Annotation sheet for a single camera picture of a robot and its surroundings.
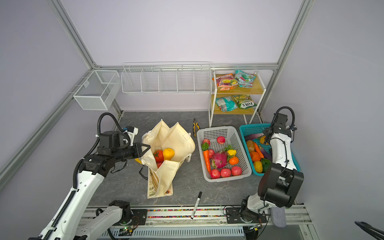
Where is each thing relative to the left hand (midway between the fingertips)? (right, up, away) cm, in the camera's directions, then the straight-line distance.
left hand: (149, 149), depth 72 cm
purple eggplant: (+66, -7, +21) cm, 70 cm away
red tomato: (+1, -7, +15) cm, 16 cm away
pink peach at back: (+39, +2, +26) cm, 47 cm away
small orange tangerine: (+45, -9, +16) cm, 49 cm away
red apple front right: (+45, -14, +11) cm, 49 cm away
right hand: (+66, +5, +13) cm, 67 cm away
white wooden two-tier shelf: (+49, +34, +36) cm, 70 cm away
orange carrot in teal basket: (+63, -5, +24) cm, 67 cm away
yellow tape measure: (-2, -3, -8) cm, 9 cm away
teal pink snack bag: (+51, +38, +16) cm, 66 cm away
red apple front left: (+33, -16, +11) cm, 38 cm away
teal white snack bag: (+42, +26, +28) cm, 57 cm away
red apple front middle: (+39, -15, +11) cm, 43 cm away
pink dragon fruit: (+36, -8, +13) cm, 39 cm away
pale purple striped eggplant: (+60, +4, +28) cm, 66 cm away
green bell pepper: (+64, -12, +15) cm, 66 cm away
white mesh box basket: (-43, +34, +25) cm, 60 cm away
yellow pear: (+6, -5, +15) cm, 17 cm away
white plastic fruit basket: (+46, +2, +28) cm, 54 cm away
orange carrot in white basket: (+28, -6, +17) cm, 34 cm away
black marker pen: (+23, -30, +5) cm, 38 cm away
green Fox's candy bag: (+55, +28, +29) cm, 68 cm away
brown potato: (+58, -2, +23) cm, 62 cm away
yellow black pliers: (+21, +12, +40) cm, 47 cm away
